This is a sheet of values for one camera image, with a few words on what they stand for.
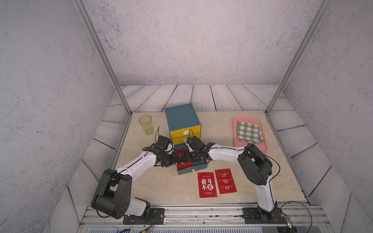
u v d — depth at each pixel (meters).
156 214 0.73
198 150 0.74
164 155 0.76
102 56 0.87
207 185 0.83
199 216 0.74
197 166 0.84
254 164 0.53
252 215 0.73
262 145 1.00
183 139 0.89
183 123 0.87
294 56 0.89
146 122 0.98
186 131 0.83
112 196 0.42
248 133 1.05
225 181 0.85
